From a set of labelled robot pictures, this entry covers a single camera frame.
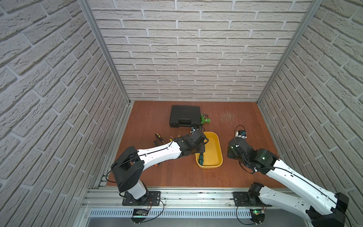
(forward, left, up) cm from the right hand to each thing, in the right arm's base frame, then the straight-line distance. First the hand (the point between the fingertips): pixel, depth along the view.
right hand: (231, 148), depth 76 cm
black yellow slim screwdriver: (+19, +44, -14) cm, 50 cm away
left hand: (+5, +13, -4) cm, 14 cm away
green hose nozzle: (+32, +9, -14) cm, 36 cm away
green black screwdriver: (0, +16, -13) cm, 21 cm away
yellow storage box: (+3, +7, -16) cm, 18 cm away
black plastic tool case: (+32, +24, -10) cm, 42 cm away
